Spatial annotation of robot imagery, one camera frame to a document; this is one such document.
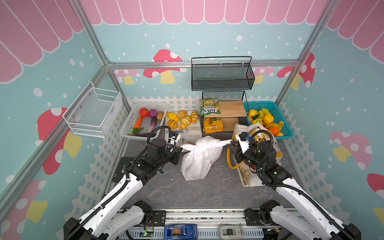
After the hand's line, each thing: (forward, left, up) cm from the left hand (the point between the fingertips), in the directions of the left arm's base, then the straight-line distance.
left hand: (181, 151), depth 76 cm
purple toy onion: (+42, +27, -15) cm, 52 cm away
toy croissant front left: (+32, +11, -17) cm, 38 cm away
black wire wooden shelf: (+32, -23, -3) cm, 40 cm away
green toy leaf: (+24, +35, -16) cm, 45 cm away
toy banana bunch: (+40, -55, -11) cm, 69 cm away
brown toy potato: (+39, +21, -15) cm, 47 cm away
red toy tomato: (+41, +33, -14) cm, 54 cm away
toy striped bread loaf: (+35, +1, -17) cm, 39 cm away
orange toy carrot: (+32, +37, -18) cm, 52 cm away
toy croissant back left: (+40, +11, -18) cm, 45 cm away
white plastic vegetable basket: (+40, +33, -19) cm, 56 cm away
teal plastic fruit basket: (+44, -66, -13) cm, 80 cm away
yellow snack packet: (+28, -17, -13) cm, 35 cm away
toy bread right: (+41, -5, -18) cm, 45 cm away
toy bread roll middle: (+43, +5, -17) cm, 47 cm away
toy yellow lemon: (+32, -56, -9) cm, 65 cm away
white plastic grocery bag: (-6, -8, -2) cm, 10 cm away
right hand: (+3, -24, +4) cm, 25 cm away
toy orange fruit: (+23, -59, -10) cm, 64 cm away
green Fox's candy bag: (+34, -15, -1) cm, 38 cm away
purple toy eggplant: (+31, +25, -17) cm, 43 cm away
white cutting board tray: (+26, -2, -22) cm, 34 cm away
